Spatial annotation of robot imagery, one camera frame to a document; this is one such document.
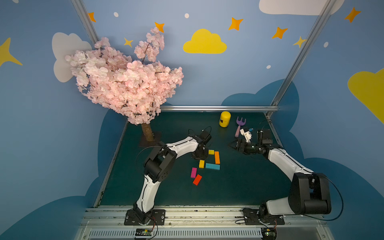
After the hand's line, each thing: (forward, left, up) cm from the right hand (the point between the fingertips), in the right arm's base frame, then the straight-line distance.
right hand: (233, 145), depth 87 cm
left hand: (-2, +16, -12) cm, 21 cm away
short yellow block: (+2, +12, -13) cm, 18 cm away
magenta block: (-13, +23, -12) cm, 29 cm away
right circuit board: (-41, -17, -16) cm, 47 cm away
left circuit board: (-44, +45, -14) cm, 65 cm away
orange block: (-2, +8, -13) cm, 15 cm away
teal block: (-8, +11, -14) cm, 20 cm away
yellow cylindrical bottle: (+26, +3, -6) cm, 27 cm away
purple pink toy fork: (+30, -11, -13) cm, 34 cm away
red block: (-17, +20, -12) cm, 29 cm away
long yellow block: (-7, +18, -12) cm, 23 cm away
